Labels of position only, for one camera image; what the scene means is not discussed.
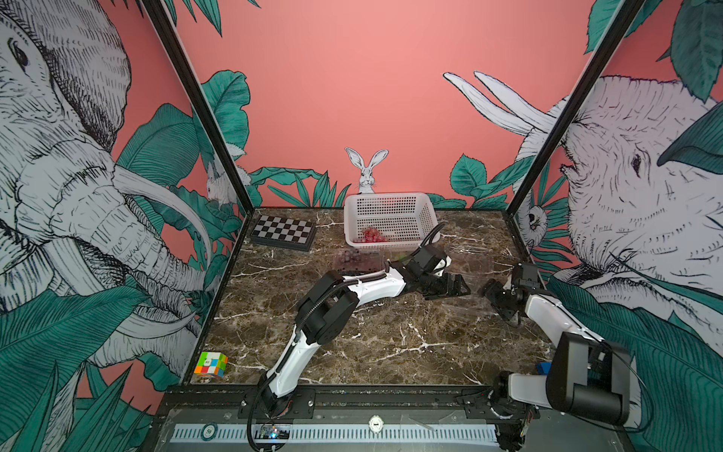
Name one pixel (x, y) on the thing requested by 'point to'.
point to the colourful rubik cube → (212, 363)
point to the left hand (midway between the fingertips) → (465, 291)
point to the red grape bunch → (372, 234)
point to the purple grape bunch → (360, 260)
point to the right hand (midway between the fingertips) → (485, 290)
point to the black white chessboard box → (286, 233)
